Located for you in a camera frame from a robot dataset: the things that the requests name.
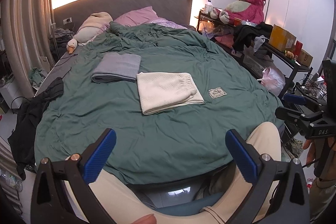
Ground pink bear plush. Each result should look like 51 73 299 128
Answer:
209 0 266 26

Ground cardboard box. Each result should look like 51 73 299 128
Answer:
269 25 296 52

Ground beige curtain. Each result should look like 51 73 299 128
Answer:
1 0 55 98

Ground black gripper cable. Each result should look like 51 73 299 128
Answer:
301 139 336 169

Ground white plastic bottle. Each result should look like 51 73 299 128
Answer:
204 0 213 14

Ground black metal shelf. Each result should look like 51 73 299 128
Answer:
196 10 313 99

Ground person's left hand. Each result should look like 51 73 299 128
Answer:
131 214 157 224

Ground pink pillow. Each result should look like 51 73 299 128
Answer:
114 6 186 29

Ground grey mattress pad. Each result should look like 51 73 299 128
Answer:
34 45 84 97

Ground white plastic bag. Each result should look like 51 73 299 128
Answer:
258 67 285 96

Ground black jacket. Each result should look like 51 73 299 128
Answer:
8 77 64 180

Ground dark grey headboard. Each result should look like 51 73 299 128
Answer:
54 0 193 31

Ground person's beige-trousered legs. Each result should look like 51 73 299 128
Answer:
64 121 283 224

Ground green duvet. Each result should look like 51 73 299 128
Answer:
34 22 283 185

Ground white wardrobe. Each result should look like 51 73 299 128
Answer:
264 0 334 73

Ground person's right hand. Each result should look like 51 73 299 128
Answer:
303 139 315 166

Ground cream knit pants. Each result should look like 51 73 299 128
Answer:
137 72 205 115

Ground white goose plush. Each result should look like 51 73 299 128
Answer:
67 12 113 54

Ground folded grey-blue towel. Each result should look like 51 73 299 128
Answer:
91 52 141 84

